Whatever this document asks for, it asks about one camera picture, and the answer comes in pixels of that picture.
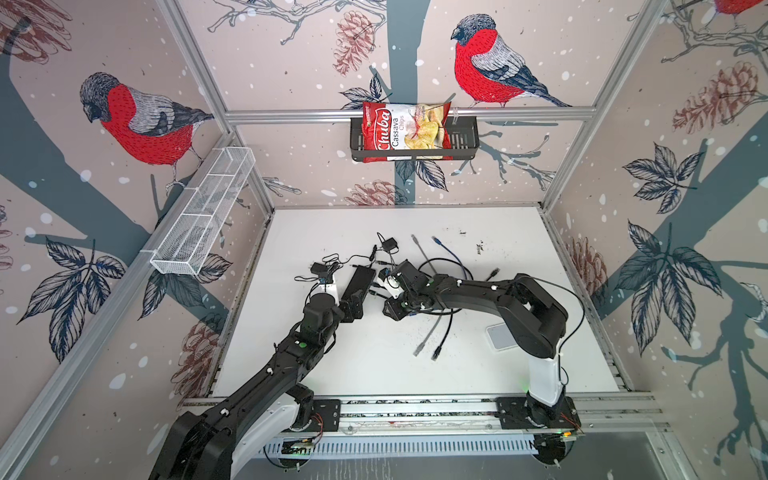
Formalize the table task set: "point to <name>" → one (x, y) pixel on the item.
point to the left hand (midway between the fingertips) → (348, 292)
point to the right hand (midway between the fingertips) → (384, 315)
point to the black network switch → (361, 280)
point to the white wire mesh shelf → (203, 210)
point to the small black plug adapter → (389, 244)
